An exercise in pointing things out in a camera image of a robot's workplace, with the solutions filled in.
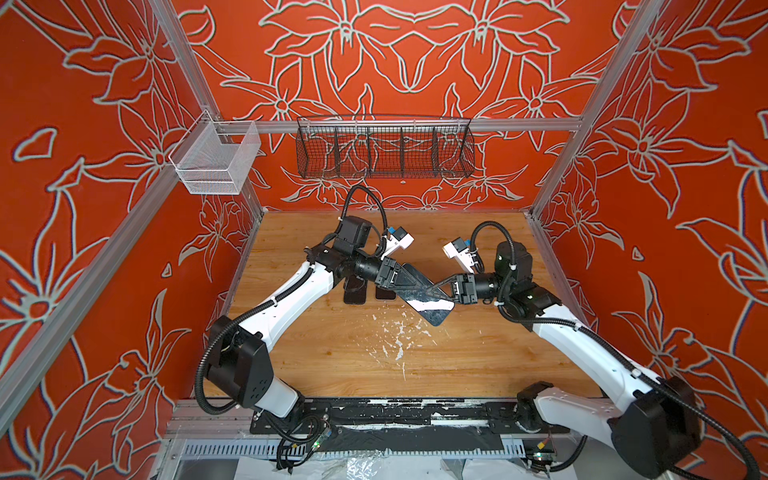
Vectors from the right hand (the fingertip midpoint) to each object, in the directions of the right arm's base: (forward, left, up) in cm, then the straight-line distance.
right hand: (428, 298), depth 64 cm
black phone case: (+1, +1, 0) cm, 2 cm away
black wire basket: (+59, +11, +1) cm, 60 cm away
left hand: (+3, +2, +1) cm, 4 cm away
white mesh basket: (+43, +62, +5) cm, 76 cm away
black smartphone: (-1, -1, -1) cm, 2 cm away
